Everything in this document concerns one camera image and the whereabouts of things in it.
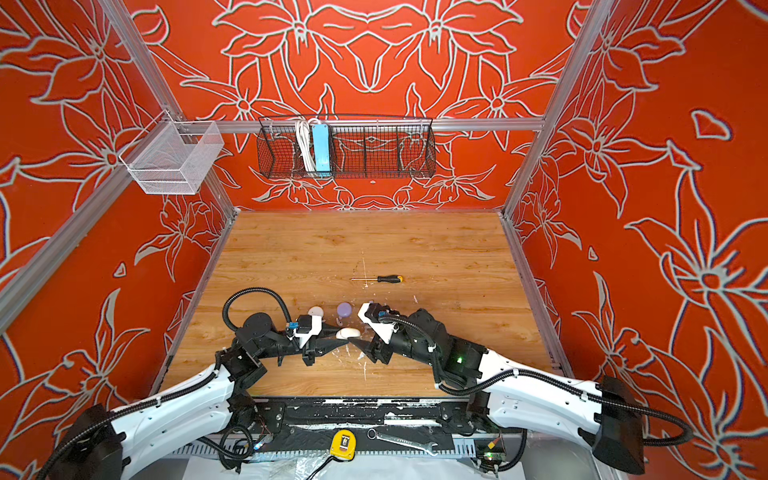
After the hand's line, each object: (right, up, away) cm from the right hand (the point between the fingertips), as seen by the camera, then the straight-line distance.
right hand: (353, 325), depth 67 cm
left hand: (-2, -2, +1) cm, 3 cm away
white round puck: (-14, -2, +24) cm, 28 cm away
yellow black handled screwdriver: (+7, +6, +31) cm, 32 cm away
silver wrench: (+5, -28, +4) cm, 28 cm away
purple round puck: (-5, -2, +24) cm, 25 cm away
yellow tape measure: (-3, -28, +2) cm, 29 cm away
